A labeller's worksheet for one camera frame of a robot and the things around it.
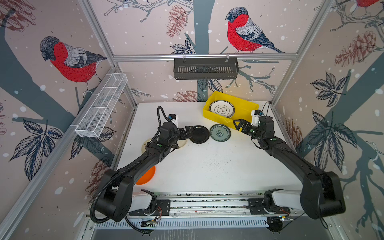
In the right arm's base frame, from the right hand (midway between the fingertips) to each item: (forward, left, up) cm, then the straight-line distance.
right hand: (237, 124), depth 85 cm
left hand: (-4, +29, +2) cm, 30 cm away
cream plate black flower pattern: (-4, +34, -16) cm, 38 cm away
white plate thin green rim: (+27, +5, -15) cm, 31 cm away
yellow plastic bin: (+26, -11, -15) cm, 32 cm away
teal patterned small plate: (+7, +8, -18) cm, 21 cm away
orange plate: (-27, +51, -15) cm, 59 cm away
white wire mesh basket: (-11, +73, +15) cm, 75 cm away
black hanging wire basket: (+41, +19, +12) cm, 47 cm away
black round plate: (+5, +22, -18) cm, 29 cm away
